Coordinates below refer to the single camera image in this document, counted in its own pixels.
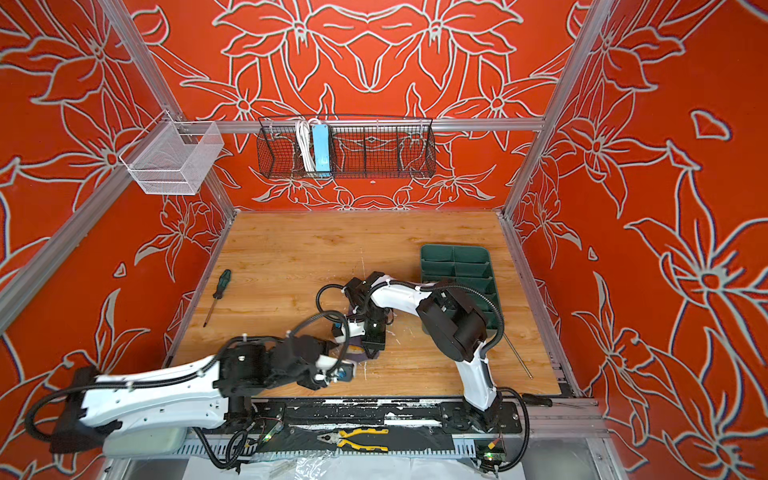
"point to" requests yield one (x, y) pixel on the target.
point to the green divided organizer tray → (466, 265)
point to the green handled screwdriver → (219, 293)
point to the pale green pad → (145, 441)
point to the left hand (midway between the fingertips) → (337, 348)
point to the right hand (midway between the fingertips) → (367, 350)
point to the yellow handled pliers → (338, 437)
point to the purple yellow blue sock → (355, 349)
